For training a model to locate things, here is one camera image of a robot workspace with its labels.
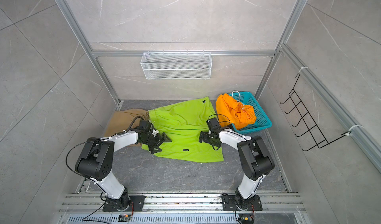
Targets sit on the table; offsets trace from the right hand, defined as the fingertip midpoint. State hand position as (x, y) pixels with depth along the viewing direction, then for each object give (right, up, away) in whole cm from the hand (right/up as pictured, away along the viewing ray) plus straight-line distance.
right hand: (205, 139), depth 96 cm
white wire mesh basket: (-20, +50, +4) cm, 54 cm away
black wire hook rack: (+48, +13, -26) cm, 56 cm away
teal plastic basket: (+40, +12, +5) cm, 42 cm away
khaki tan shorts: (-55, +12, +5) cm, 57 cm away
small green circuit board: (-42, -34, -25) cm, 59 cm away
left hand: (-25, -1, -4) cm, 25 cm away
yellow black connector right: (+18, -34, -26) cm, 46 cm away
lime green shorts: (-16, +10, +9) cm, 21 cm away
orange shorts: (+18, +18, +8) cm, 27 cm away
